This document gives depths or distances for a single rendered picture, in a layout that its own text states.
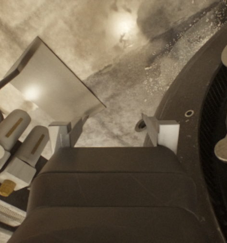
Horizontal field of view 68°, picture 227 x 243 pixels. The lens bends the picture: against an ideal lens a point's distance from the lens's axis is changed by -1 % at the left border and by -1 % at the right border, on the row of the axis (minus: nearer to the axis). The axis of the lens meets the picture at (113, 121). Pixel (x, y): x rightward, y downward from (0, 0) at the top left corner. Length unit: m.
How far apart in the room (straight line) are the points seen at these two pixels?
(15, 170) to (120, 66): 0.53
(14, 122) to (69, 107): 0.34
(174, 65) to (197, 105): 0.51
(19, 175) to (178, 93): 0.49
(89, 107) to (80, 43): 0.30
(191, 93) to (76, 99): 0.66
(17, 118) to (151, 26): 0.56
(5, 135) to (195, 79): 0.54
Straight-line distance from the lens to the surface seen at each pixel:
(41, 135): 0.68
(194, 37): 0.73
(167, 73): 0.76
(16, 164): 0.60
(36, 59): 0.84
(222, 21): 0.74
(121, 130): 0.95
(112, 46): 0.72
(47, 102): 0.95
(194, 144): 0.21
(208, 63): 0.32
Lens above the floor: 0.68
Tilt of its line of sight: 49 degrees down
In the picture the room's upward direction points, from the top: 169 degrees counter-clockwise
